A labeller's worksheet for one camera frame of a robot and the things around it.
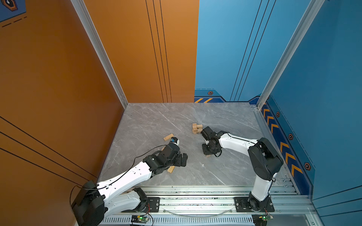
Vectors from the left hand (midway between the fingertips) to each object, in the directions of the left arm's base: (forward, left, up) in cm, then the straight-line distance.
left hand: (181, 155), depth 81 cm
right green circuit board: (-29, -40, -10) cm, 51 cm away
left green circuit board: (-30, +21, -12) cm, 38 cm away
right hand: (+7, -15, -10) cm, 19 cm away
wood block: (+23, -10, -8) cm, 26 cm away
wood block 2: (-5, +7, -9) cm, 12 cm away
